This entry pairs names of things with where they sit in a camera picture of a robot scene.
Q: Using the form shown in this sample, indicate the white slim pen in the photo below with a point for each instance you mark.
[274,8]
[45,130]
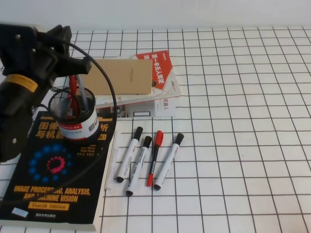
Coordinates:
[112,161]

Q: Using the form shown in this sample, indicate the brown kraft notebook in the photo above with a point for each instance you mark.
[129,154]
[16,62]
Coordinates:
[128,76]

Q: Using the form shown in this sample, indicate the red and white book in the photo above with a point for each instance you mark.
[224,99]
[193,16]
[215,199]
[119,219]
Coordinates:
[164,81]

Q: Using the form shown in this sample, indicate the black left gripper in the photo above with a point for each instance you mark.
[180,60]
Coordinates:
[31,56]

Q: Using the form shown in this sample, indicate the grey pen in holder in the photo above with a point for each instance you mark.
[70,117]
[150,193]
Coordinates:
[82,91]

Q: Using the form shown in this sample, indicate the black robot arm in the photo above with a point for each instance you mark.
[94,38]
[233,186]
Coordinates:
[17,101]

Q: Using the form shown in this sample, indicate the black cap white marker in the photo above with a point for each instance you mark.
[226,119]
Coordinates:
[138,167]

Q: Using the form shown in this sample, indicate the black image processing textbook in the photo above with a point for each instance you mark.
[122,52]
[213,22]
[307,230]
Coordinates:
[55,184]

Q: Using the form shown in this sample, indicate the red and black marker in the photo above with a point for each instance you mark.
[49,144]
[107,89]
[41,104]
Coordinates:
[157,145]

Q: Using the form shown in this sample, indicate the black cap whiteboard marker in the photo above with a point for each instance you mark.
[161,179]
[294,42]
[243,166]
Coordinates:
[129,155]

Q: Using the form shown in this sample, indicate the black cap marker right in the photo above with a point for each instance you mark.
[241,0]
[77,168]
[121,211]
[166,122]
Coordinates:
[165,168]

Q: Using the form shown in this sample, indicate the black mesh pen holder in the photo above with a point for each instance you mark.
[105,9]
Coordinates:
[84,126]

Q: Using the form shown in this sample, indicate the white book under stack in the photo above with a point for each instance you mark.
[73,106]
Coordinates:
[127,107]

